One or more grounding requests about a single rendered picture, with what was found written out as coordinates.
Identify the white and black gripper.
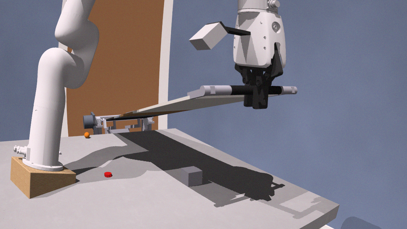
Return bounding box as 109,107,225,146
233,9,286,109

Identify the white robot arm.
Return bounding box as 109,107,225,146
14,0,280,171

